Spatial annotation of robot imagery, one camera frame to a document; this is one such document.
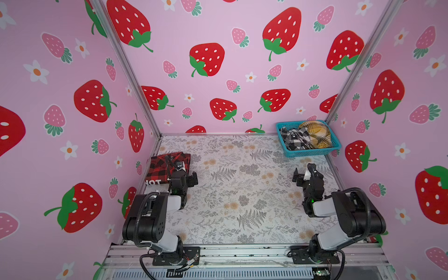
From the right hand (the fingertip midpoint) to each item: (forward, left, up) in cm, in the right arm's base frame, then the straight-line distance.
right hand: (307, 169), depth 91 cm
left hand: (-7, +66, -3) cm, 66 cm away
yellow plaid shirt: (+28, -12, 0) cm, 30 cm away
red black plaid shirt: (-4, +82, -4) cm, 82 cm away
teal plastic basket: (+21, -21, -1) cm, 30 cm away
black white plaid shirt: (+22, +3, 0) cm, 22 cm away
